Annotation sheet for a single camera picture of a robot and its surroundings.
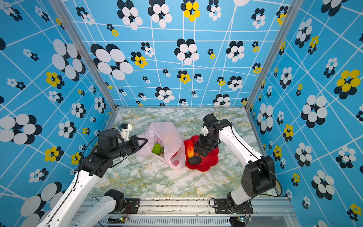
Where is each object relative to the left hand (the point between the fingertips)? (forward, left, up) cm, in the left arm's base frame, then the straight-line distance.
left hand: (149, 138), depth 69 cm
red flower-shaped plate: (0, -34, -25) cm, 42 cm away
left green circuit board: (-31, +21, -30) cm, 48 cm away
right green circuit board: (-31, -44, -28) cm, 61 cm away
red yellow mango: (+7, -21, -22) cm, 31 cm away
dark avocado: (-1, -23, -23) cm, 33 cm away
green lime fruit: (+6, +1, -21) cm, 22 cm away
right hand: (+4, -28, -13) cm, 32 cm away
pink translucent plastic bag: (+5, -6, -8) cm, 11 cm away
